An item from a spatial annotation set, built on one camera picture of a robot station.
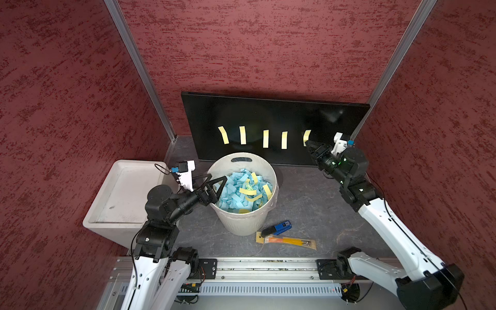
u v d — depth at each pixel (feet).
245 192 2.34
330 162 1.97
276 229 2.65
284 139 2.34
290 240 2.66
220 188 1.87
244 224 2.28
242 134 2.28
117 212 2.12
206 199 1.78
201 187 1.75
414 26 2.46
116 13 2.35
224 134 2.30
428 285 1.19
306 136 2.33
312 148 2.27
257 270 2.48
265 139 2.33
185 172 1.76
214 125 2.88
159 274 1.45
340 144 2.10
